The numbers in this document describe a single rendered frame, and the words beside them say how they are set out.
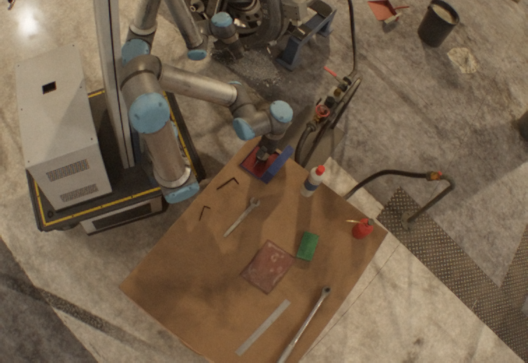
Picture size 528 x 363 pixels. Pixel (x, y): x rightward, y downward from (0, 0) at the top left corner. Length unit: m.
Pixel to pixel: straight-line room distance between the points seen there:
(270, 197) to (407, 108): 1.53
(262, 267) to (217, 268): 0.18
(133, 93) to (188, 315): 0.96
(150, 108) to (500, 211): 2.72
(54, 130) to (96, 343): 1.17
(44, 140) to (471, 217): 2.68
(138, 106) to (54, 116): 0.62
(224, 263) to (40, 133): 0.94
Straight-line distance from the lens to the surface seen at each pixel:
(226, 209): 1.91
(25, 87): 1.88
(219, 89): 1.60
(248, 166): 2.00
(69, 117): 1.72
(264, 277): 1.83
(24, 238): 2.50
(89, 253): 2.37
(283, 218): 1.94
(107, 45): 1.38
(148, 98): 1.20
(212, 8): 2.52
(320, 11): 3.08
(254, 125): 1.66
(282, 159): 1.92
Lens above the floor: 2.25
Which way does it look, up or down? 61 degrees down
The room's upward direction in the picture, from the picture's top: 20 degrees clockwise
